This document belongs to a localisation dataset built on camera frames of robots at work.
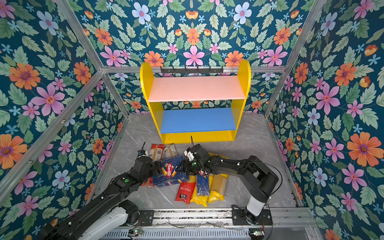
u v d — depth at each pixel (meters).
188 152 0.82
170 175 0.79
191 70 0.92
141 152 0.73
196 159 0.68
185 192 0.78
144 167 0.62
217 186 0.78
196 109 1.19
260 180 0.47
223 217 0.75
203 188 0.75
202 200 0.75
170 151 0.96
